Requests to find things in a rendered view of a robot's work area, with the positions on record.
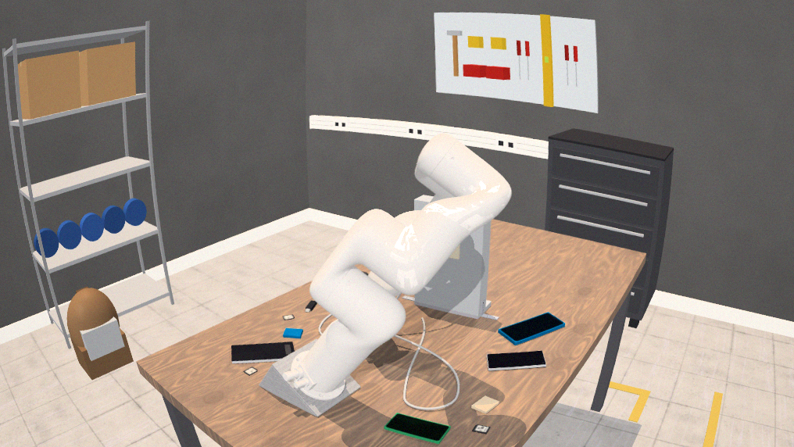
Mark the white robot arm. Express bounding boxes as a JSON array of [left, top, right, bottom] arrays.
[[283, 134, 512, 400]]

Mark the flat blue square block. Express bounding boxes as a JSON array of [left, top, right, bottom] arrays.
[[283, 328, 303, 338]]

